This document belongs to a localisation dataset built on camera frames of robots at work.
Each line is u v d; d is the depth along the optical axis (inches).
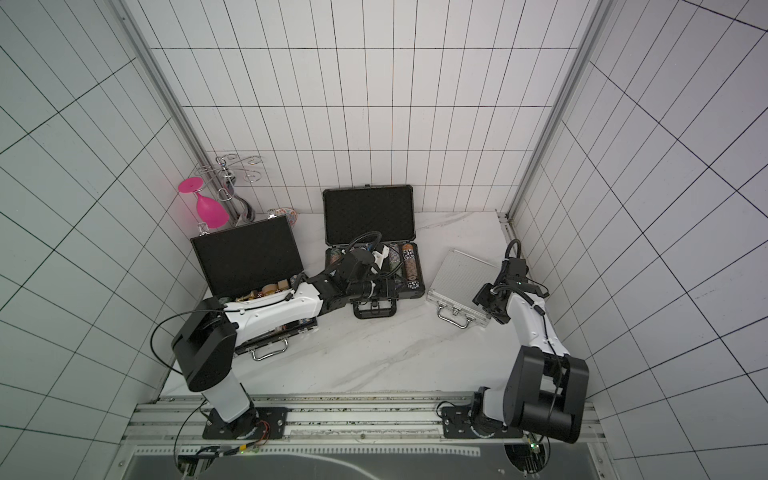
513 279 26.7
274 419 28.6
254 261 37.3
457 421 28.6
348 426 29.2
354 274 25.0
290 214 46.1
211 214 39.6
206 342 17.6
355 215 42.0
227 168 36.6
